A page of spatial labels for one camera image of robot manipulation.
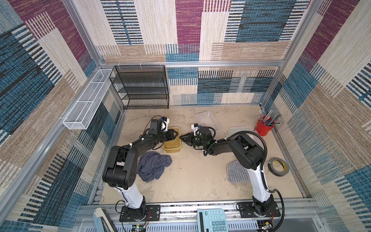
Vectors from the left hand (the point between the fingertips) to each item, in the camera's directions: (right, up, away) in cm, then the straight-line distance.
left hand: (176, 135), depth 95 cm
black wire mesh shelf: (-26, +35, +14) cm, 46 cm away
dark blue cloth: (-14, -16, -10) cm, 24 cm away
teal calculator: (+19, -37, -25) cm, 49 cm away
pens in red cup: (+61, +11, +4) cm, 62 cm away
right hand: (+3, -2, 0) cm, 4 cm away
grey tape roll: (+56, -17, -10) cm, 59 cm away
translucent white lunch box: (+22, +11, +17) cm, 30 cm away
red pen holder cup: (+58, +4, +4) cm, 58 cm away
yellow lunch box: (-1, -6, -4) cm, 7 cm away
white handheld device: (-33, -38, -27) cm, 57 cm away
